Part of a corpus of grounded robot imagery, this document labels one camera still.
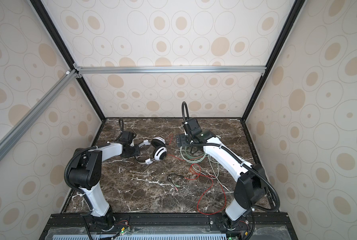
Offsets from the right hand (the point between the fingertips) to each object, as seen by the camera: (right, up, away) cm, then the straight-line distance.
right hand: (185, 137), depth 84 cm
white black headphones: (-15, -9, +6) cm, 18 cm away
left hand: (-29, -8, +15) cm, 34 cm away
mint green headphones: (+4, -15, +10) cm, 19 cm away
